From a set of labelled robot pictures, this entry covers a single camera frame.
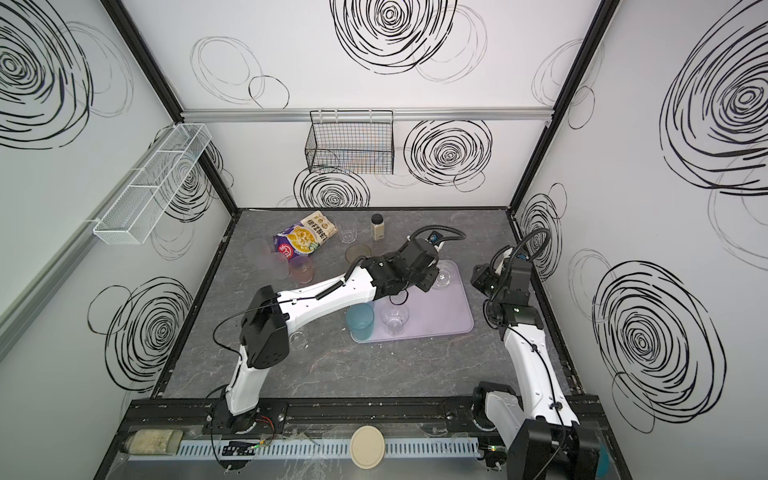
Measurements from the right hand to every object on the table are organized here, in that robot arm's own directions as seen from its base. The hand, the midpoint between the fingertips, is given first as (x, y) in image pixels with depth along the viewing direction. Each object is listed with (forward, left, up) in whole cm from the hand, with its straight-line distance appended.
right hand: (473, 268), depth 81 cm
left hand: (0, +10, 0) cm, 10 cm away
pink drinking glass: (+9, +53, -15) cm, 56 cm away
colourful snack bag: (+23, +55, -15) cm, 61 cm away
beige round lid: (-40, +27, -11) cm, 50 cm away
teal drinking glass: (-9, +32, -16) cm, 37 cm away
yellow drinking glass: (+9, +33, -4) cm, 35 cm away
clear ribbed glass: (+28, +40, -14) cm, 50 cm away
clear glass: (-8, +22, -15) cm, 28 cm away
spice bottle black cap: (+24, +28, -10) cm, 38 cm away
